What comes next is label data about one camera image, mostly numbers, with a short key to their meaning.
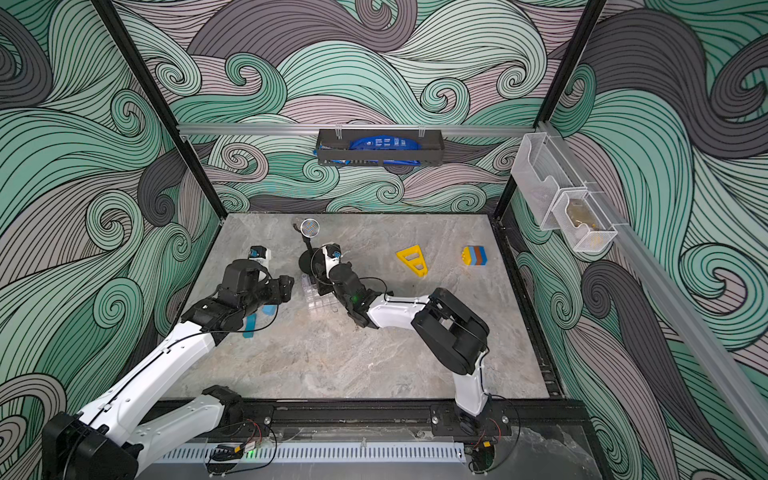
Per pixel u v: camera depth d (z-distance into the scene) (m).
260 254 0.70
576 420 0.74
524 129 0.94
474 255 1.04
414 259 1.04
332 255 0.73
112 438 0.38
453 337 0.48
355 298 0.69
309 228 0.80
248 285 0.60
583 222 0.66
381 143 0.92
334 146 0.93
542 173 0.86
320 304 0.92
